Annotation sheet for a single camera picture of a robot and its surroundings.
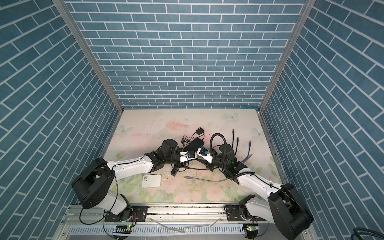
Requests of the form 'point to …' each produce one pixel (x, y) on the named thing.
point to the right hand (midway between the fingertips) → (198, 154)
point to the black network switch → (194, 145)
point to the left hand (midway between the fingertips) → (191, 157)
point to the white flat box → (152, 180)
